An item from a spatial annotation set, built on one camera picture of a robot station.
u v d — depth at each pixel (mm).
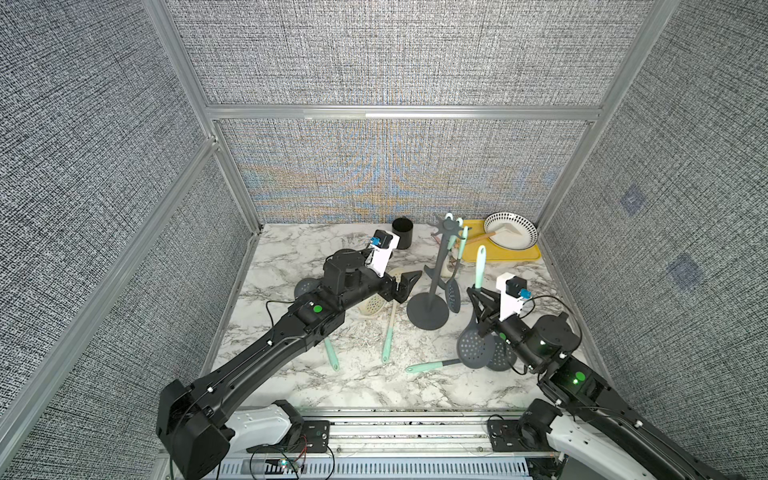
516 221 1183
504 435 733
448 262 786
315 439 726
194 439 368
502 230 1133
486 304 605
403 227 1068
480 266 616
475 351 727
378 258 591
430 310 935
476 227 1203
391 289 605
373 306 949
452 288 885
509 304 558
